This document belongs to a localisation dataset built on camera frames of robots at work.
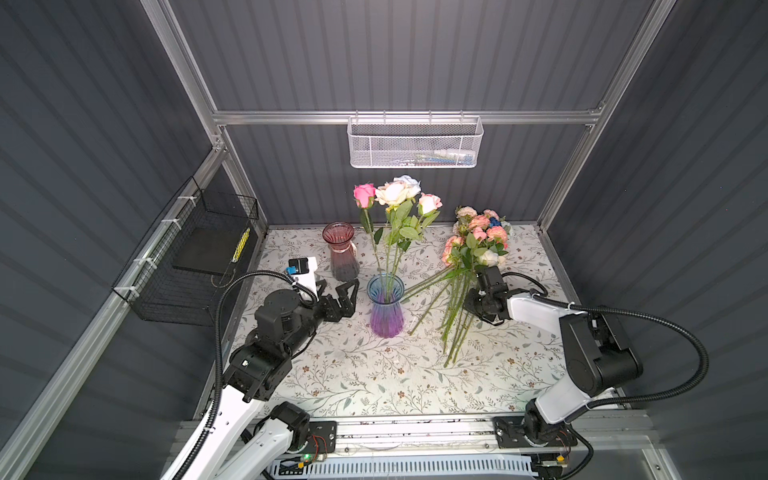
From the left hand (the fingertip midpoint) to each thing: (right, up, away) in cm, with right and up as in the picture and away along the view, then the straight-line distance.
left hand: (343, 282), depth 66 cm
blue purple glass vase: (+9, -4, +16) cm, 19 cm away
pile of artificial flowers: (+41, +12, +36) cm, 56 cm away
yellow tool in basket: (-29, +9, +12) cm, 33 cm away
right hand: (+37, -10, +30) cm, 48 cm away
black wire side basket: (-41, +9, +11) cm, 44 cm away
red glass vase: (-4, +7, +27) cm, 28 cm away
